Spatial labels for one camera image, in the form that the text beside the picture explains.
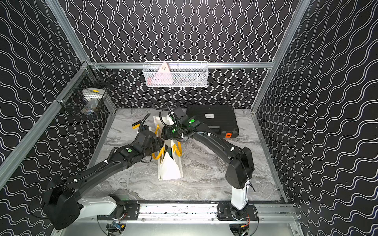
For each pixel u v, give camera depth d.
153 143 0.65
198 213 0.77
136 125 1.10
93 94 0.80
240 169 0.46
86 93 0.80
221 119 1.08
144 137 0.61
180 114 0.62
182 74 1.30
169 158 0.70
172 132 0.69
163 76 0.90
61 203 0.40
